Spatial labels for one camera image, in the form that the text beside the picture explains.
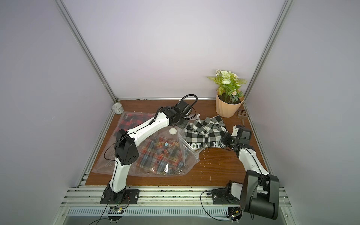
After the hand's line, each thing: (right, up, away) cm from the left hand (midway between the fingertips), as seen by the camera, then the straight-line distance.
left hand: (184, 121), depth 88 cm
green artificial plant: (+29, +25, +1) cm, 38 cm away
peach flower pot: (+31, +7, +11) cm, 34 cm away
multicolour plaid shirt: (-18, -21, -3) cm, 28 cm away
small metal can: (-53, +9, +21) cm, 58 cm away
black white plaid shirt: (+14, -9, +6) cm, 18 cm away
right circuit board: (+26, -46, -19) cm, 56 cm away
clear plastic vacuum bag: (-49, -26, -5) cm, 55 cm away
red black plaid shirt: (-41, -1, +17) cm, 45 cm away
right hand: (+27, -7, -1) cm, 28 cm away
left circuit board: (-36, -46, -17) cm, 61 cm away
